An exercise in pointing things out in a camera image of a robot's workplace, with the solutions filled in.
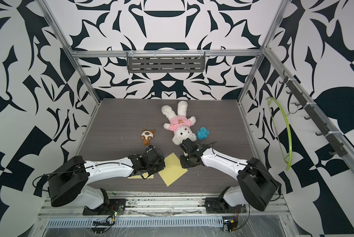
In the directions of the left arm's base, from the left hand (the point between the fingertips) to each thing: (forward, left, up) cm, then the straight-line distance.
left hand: (167, 162), depth 85 cm
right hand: (0, -9, -1) cm, 9 cm away
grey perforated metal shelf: (+52, 0, +31) cm, 61 cm away
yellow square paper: (-3, -3, -6) cm, 7 cm away
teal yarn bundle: (+19, -23, -1) cm, 30 cm away
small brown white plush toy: (+18, +13, 0) cm, 23 cm away
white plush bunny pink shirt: (+23, -8, +5) cm, 25 cm away
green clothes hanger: (-8, -54, +17) cm, 57 cm away
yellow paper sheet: (-10, +10, +11) cm, 18 cm away
